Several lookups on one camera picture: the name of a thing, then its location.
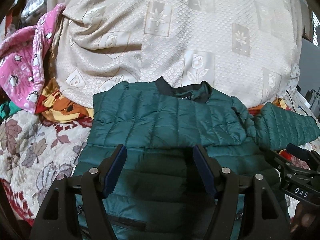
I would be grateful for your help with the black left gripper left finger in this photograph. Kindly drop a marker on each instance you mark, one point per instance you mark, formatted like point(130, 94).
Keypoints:
point(57, 217)

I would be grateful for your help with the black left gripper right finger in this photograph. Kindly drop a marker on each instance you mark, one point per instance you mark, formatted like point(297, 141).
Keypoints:
point(262, 216)

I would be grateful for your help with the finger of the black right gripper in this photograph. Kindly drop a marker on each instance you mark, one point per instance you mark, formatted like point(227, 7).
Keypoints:
point(303, 155)
point(274, 159)

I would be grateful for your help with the teal quilted puffer jacket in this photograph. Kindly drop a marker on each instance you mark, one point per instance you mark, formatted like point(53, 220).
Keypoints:
point(159, 194)

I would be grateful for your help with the person's right hand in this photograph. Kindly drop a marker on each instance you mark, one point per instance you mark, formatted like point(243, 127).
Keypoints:
point(304, 216)

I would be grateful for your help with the white leaf pattern blanket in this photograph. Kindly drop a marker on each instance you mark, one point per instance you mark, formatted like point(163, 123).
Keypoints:
point(33, 152)

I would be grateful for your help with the orange yellow red cloth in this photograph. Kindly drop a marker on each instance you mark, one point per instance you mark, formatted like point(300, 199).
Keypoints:
point(55, 107)

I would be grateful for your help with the green cloth piece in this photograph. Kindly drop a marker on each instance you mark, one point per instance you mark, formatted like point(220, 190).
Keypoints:
point(8, 109)

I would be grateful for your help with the beige floral embossed bedspread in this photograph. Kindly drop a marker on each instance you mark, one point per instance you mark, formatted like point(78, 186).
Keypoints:
point(244, 48)

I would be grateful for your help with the pink penguin print blanket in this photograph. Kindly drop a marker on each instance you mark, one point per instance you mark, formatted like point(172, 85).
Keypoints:
point(22, 54)

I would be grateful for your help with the grey plastic bag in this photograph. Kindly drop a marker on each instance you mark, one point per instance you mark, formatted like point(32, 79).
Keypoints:
point(34, 8)

